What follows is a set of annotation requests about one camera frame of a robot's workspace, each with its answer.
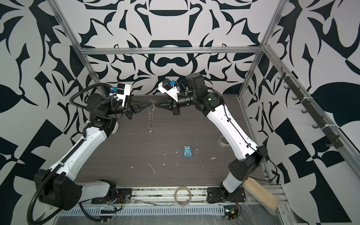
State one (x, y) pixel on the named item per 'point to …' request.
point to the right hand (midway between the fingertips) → (156, 104)
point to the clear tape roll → (183, 196)
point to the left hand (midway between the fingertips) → (152, 99)
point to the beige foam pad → (261, 192)
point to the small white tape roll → (223, 142)
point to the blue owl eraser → (187, 151)
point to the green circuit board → (230, 212)
